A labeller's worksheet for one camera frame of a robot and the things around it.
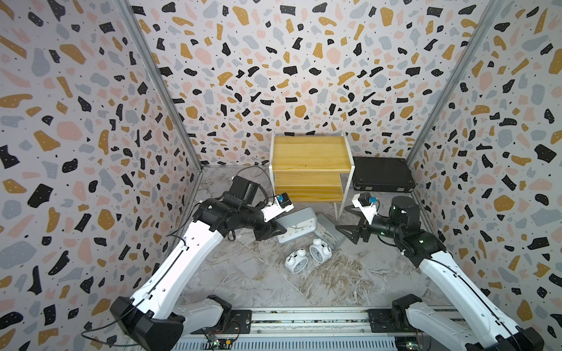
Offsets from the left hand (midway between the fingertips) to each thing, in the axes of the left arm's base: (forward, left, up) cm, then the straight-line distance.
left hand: (282, 222), depth 69 cm
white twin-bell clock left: (-5, -5, -19) cm, 20 cm away
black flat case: (+47, -54, -29) cm, 77 cm away
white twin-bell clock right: (-1, -13, -19) cm, 23 cm away
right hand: (+2, -20, -1) cm, 20 cm away
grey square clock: (0, -5, -1) cm, 5 cm away
